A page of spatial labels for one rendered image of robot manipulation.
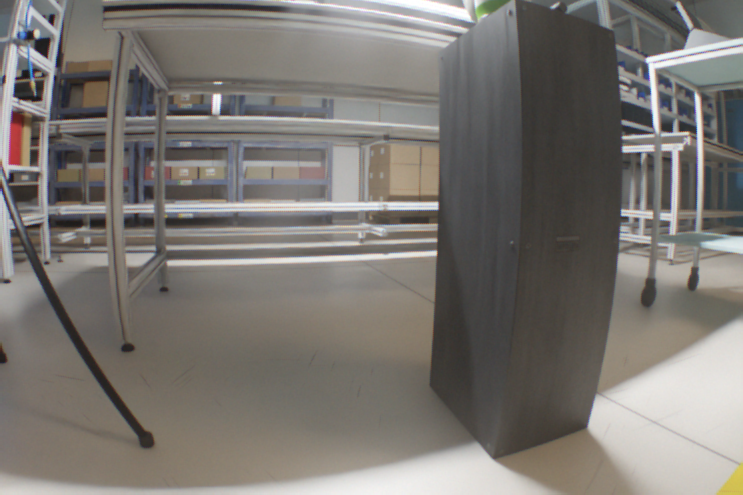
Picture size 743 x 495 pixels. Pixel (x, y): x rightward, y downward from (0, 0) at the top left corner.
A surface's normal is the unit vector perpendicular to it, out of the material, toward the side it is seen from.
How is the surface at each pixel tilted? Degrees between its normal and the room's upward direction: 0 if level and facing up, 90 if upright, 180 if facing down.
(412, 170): 90
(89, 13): 90
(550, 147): 90
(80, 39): 90
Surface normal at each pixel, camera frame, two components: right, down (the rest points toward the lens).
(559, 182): 0.25, 0.08
